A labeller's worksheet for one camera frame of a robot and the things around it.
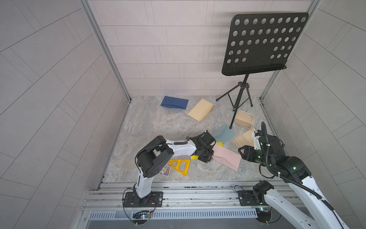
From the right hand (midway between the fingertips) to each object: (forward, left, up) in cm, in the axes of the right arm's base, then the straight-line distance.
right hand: (240, 150), depth 71 cm
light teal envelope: (+20, +2, -16) cm, 25 cm away
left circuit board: (-22, +51, -18) cm, 58 cm away
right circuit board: (-25, -9, -19) cm, 33 cm away
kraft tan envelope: (+41, +15, -14) cm, 46 cm away
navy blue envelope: (+53, +40, -15) cm, 68 cm away
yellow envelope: (+2, +22, -10) cm, 24 cm away
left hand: (+5, +8, -16) cm, 19 cm away
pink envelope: (+5, +3, -18) cm, 19 cm away
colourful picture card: (-3, +40, -14) cm, 43 cm away
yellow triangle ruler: (-1, +28, -15) cm, 31 cm away
